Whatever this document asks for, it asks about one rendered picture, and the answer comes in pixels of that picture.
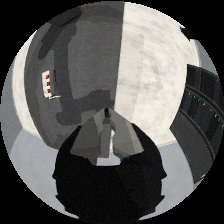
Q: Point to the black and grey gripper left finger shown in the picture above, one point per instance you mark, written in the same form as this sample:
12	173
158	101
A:
84	142

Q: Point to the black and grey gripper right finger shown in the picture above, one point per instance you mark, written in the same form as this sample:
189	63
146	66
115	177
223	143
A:
130	141

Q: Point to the white switch panel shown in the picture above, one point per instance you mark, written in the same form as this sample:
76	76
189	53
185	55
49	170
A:
48	84

